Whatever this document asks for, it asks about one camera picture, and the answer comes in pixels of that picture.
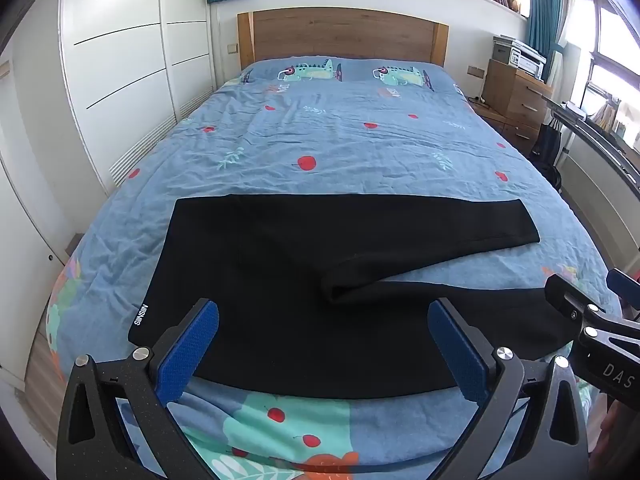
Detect white printer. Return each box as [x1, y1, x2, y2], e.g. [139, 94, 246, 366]
[491, 35, 547, 79]

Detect window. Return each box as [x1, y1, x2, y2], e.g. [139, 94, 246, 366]
[560, 0, 640, 128]

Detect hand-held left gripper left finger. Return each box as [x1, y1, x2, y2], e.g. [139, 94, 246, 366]
[56, 298, 221, 480]

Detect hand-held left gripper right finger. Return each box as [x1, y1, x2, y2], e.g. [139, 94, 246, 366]
[427, 298, 589, 480]

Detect wooden headboard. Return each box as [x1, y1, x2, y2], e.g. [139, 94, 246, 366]
[236, 7, 450, 72]

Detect black bag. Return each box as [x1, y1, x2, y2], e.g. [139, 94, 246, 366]
[530, 120, 564, 167]

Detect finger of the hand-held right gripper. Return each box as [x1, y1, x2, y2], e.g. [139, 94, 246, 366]
[544, 272, 608, 341]
[606, 268, 640, 322]

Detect blue printed bed blanket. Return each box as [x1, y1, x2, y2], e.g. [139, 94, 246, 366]
[45, 56, 623, 480]

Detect wooden bedside table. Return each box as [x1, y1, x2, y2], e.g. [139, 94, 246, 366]
[470, 97, 509, 124]

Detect white wardrobe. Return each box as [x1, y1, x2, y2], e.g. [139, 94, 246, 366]
[0, 0, 222, 392]

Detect wooden dresser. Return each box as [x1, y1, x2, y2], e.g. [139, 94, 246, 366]
[481, 58, 556, 157]

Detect black pants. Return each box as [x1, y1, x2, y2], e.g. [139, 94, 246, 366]
[127, 194, 578, 401]

